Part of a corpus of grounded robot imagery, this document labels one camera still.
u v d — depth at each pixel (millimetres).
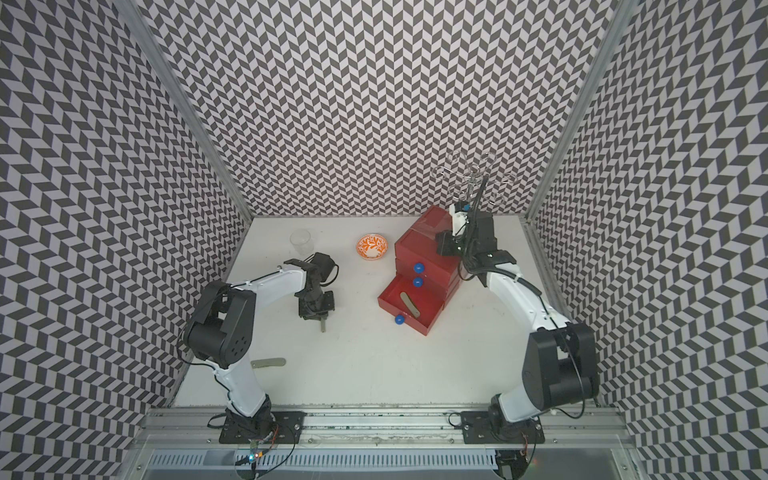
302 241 1043
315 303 806
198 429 738
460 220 754
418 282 864
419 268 812
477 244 642
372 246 1054
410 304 953
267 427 689
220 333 490
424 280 863
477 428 728
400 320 875
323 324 892
